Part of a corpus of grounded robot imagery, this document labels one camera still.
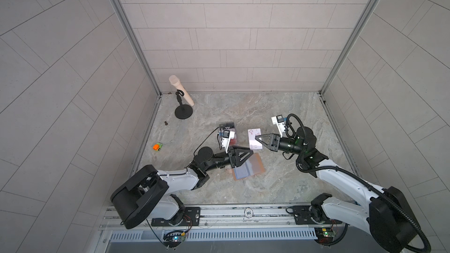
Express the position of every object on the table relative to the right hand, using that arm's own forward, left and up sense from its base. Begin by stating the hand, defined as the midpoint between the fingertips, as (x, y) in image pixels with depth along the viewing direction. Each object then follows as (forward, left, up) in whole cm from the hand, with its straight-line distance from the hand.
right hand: (257, 142), depth 71 cm
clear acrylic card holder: (+19, +11, -14) cm, 26 cm away
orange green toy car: (+10, +49, -16) cm, 52 cm away
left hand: (-5, +3, -3) cm, 6 cm away
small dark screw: (+26, +48, -18) cm, 57 cm away
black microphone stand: (+33, +40, -16) cm, 54 cm away
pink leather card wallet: (-2, +1, -20) cm, 20 cm away
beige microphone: (+33, +37, +8) cm, 51 cm away
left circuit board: (-29, +35, -18) cm, 48 cm away
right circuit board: (-30, -24, -22) cm, 44 cm away
